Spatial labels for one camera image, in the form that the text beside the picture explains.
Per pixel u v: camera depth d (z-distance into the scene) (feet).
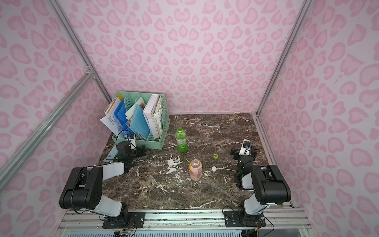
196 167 2.41
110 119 2.90
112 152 3.18
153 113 2.81
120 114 2.96
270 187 1.48
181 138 3.12
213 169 2.96
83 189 1.48
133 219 2.38
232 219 2.38
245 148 2.46
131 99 3.30
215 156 3.12
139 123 2.91
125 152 2.39
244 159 2.29
